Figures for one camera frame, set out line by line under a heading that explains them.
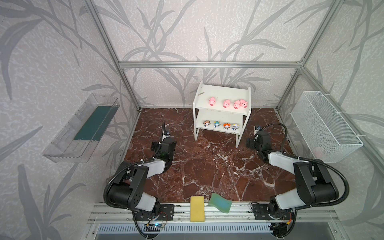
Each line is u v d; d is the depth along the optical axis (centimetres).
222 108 76
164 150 71
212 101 75
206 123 87
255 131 84
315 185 44
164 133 80
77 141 63
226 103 75
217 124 86
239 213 75
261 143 72
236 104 74
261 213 73
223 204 75
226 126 85
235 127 85
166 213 73
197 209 74
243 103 75
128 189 44
